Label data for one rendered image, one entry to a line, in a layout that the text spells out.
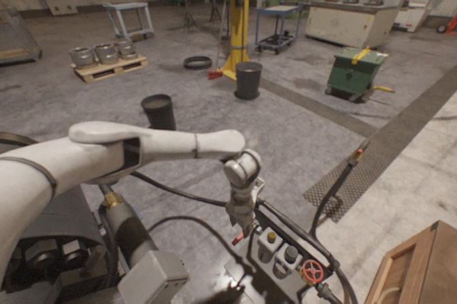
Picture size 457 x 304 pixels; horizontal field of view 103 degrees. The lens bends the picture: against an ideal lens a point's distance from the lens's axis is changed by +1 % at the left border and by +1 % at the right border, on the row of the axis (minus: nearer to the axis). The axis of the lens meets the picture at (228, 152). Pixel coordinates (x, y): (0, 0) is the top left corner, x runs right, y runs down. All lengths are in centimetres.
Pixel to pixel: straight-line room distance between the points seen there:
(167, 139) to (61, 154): 17
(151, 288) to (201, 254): 88
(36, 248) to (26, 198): 47
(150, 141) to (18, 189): 21
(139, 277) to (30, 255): 33
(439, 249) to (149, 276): 109
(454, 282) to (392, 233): 67
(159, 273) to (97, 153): 28
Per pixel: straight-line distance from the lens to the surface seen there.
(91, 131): 37
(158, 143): 41
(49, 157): 33
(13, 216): 26
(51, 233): 74
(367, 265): 156
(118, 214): 62
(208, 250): 135
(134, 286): 52
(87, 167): 36
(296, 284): 134
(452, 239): 127
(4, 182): 27
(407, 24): 912
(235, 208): 57
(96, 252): 46
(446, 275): 115
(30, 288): 79
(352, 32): 578
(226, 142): 43
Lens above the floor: 128
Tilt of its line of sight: 43 degrees down
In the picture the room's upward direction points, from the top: 1 degrees counter-clockwise
